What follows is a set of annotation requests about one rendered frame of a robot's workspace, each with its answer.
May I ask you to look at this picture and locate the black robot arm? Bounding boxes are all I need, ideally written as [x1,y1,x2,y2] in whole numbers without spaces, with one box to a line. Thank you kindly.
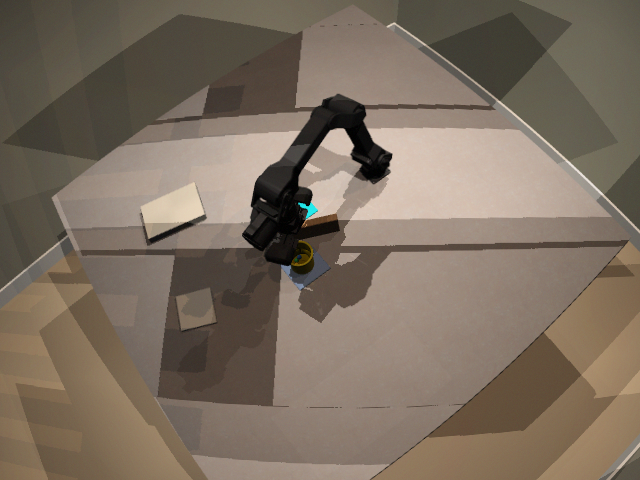
[242,94,392,251]

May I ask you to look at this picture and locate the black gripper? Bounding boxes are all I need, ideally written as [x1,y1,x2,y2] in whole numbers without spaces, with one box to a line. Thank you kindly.
[263,186,313,266]

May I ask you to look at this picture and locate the brown wooden bar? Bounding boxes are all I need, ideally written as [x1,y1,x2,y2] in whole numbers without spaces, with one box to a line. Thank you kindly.
[293,214,340,240]

